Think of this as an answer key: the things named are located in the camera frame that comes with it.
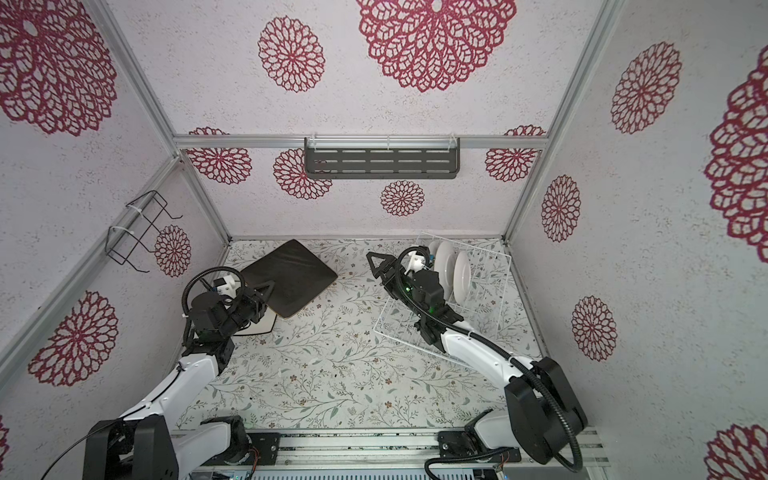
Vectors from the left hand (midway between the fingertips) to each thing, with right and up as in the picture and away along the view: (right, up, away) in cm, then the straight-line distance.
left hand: (275, 286), depth 82 cm
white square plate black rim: (-2, -10, -4) cm, 11 cm away
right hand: (+27, +8, -7) cm, 29 cm away
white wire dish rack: (+65, -8, +18) cm, 68 cm away
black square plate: (+5, +3, +3) cm, 7 cm away
